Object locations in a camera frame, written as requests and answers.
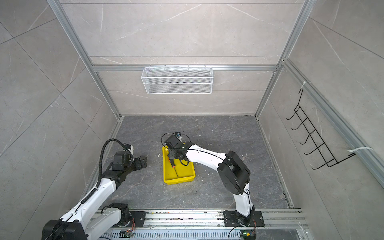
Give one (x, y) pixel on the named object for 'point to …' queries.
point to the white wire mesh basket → (177, 80)
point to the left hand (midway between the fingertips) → (138, 156)
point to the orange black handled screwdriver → (172, 162)
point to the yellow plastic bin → (180, 173)
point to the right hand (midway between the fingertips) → (174, 151)
